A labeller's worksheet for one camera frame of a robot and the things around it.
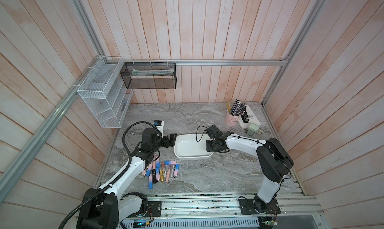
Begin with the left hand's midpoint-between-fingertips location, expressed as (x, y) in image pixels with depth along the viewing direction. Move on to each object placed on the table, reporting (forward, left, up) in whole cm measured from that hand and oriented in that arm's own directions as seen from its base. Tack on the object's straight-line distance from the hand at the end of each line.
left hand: (170, 136), depth 85 cm
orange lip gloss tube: (-14, +4, -13) cm, 19 cm away
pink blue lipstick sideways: (-10, 0, -13) cm, 17 cm away
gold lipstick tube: (-18, +4, -13) cm, 23 cm away
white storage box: (+2, -13, -16) cm, 20 cm away
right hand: (+1, -24, -13) cm, 27 cm away
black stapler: (+23, -52, -9) cm, 57 cm away
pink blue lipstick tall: (-14, +7, -13) cm, 20 cm away
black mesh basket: (+44, +17, +11) cm, 48 cm away
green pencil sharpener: (+11, -54, -8) cm, 55 cm away
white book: (+24, -59, -13) cm, 65 cm away
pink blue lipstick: (-12, -4, -13) cm, 19 cm away
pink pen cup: (+17, -41, -6) cm, 44 cm away
